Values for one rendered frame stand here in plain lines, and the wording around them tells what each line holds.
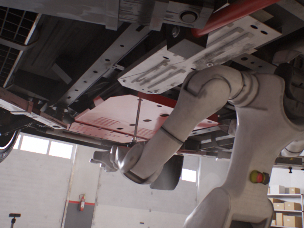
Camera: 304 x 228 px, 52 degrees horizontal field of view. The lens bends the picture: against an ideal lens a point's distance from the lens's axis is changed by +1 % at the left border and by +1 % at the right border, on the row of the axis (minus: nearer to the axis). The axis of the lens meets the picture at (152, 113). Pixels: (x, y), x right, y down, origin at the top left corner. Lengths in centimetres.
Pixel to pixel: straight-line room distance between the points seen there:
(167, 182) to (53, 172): 754
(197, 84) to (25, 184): 947
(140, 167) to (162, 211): 1113
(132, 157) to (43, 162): 941
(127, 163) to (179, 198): 1156
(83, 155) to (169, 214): 398
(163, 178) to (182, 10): 232
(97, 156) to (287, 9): 91
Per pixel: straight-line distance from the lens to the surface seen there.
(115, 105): 189
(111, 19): 81
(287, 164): 254
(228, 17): 84
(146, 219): 1165
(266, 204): 102
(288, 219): 1163
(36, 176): 1020
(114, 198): 1102
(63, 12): 85
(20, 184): 1011
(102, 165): 160
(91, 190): 1062
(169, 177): 298
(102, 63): 144
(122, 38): 123
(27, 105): 185
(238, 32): 109
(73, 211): 1045
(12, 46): 145
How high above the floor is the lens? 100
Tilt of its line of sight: 18 degrees up
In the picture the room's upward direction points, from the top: 6 degrees clockwise
